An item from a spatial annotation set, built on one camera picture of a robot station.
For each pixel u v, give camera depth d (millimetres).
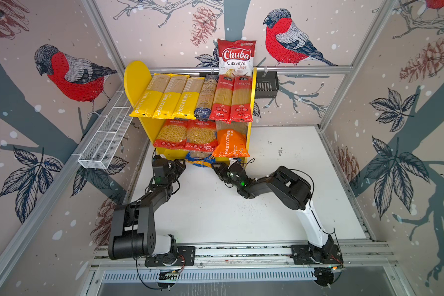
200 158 981
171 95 758
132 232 419
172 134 949
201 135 925
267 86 946
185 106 703
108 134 766
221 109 678
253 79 646
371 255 747
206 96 734
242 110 669
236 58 836
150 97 755
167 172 736
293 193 562
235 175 771
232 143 880
